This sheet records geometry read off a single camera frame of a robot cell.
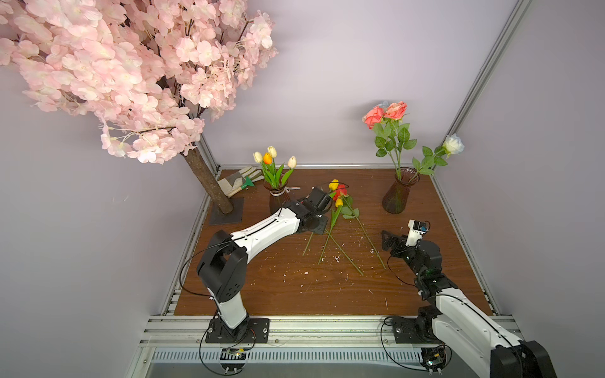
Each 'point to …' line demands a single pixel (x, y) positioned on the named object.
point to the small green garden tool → (248, 183)
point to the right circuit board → (433, 357)
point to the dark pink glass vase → (395, 199)
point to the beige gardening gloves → (233, 183)
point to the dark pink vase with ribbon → (277, 196)
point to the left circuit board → (233, 359)
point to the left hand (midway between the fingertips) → (322, 223)
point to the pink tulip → (336, 243)
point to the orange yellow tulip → (269, 169)
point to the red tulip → (349, 211)
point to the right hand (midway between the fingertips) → (394, 230)
